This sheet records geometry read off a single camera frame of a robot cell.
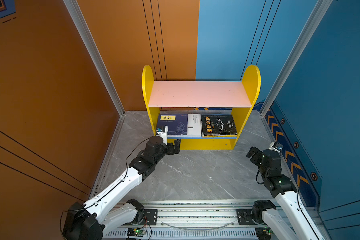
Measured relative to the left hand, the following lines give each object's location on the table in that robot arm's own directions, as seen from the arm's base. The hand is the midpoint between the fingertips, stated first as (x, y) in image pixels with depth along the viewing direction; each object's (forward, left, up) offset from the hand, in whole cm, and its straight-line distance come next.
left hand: (174, 138), depth 78 cm
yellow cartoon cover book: (+6, -25, -6) cm, 27 cm away
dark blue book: (+12, -1, -2) cm, 12 cm away
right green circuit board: (-39, -43, -22) cm, 62 cm away
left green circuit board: (-39, +17, -23) cm, 48 cm away
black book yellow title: (+13, -25, -4) cm, 29 cm away
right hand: (-5, -43, -5) cm, 44 cm away
